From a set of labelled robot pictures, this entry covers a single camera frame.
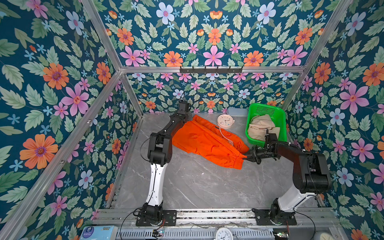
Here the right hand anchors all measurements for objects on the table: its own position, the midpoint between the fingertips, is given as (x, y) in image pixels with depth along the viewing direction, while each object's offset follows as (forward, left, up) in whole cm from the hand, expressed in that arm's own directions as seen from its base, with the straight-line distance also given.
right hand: (242, 153), depth 88 cm
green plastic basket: (+35, -33, -2) cm, 48 cm away
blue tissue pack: (-38, +70, -2) cm, 80 cm away
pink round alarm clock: (+31, +7, -5) cm, 32 cm away
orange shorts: (+15, +23, -6) cm, 28 cm away
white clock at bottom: (-38, +15, -5) cm, 41 cm away
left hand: (+32, +34, +6) cm, 47 cm away
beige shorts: (+15, -11, +6) cm, 19 cm away
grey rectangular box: (+40, -4, -5) cm, 41 cm away
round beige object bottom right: (-40, -32, -5) cm, 51 cm away
